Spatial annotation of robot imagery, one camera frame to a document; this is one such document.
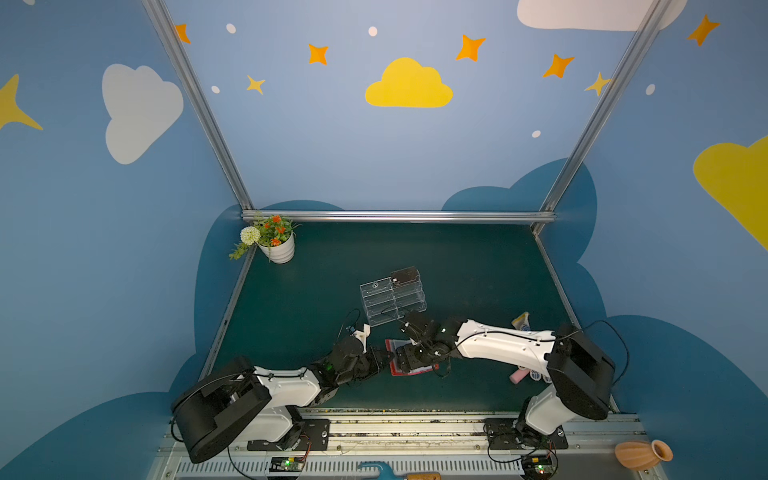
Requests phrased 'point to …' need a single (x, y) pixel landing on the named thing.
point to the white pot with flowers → (274, 234)
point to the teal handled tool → (382, 467)
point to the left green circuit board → (286, 464)
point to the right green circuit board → (539, 466)
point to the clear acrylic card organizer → (392, 298)
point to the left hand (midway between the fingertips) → (401, 359)
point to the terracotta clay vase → (642, 455)
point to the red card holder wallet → (391, 345)
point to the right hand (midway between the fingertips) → (414, 356)
